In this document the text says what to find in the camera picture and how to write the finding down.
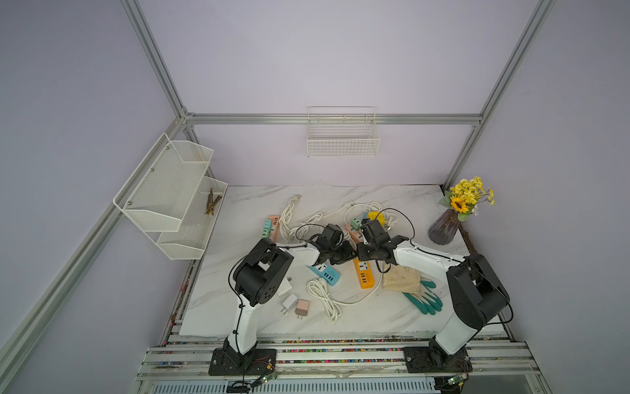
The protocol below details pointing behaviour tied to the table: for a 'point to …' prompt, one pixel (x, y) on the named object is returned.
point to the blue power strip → (326, 272)
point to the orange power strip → (364, 272)
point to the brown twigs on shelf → (211, 202)
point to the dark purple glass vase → (444, 229)
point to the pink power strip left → (274, 231)
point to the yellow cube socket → (379, 216)
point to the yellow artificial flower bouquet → (462, 198)
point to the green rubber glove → (419, 303)
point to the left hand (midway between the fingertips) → (354, 257)
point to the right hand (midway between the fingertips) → (363, 253)
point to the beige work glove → (401, 278)
